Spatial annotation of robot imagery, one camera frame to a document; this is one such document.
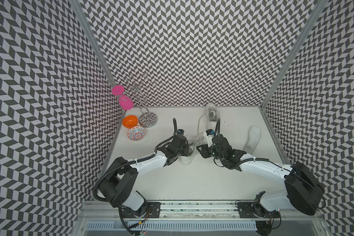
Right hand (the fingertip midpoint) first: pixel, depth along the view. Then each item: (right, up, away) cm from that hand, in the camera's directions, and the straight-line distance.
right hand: (199, 149), depth 84 cm
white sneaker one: (+11, +20, +18) cm, 29 cm away
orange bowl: (-48, +16, +21) cm, 55 cm away
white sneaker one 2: (+1, +5, +2) cm, 6 cm away
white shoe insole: (+40, +6, +16) cm, 43 cm away
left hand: (-8, 0, +5) cm, 9 cm away
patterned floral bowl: (-43, +7, +18) cm, 47 cm away
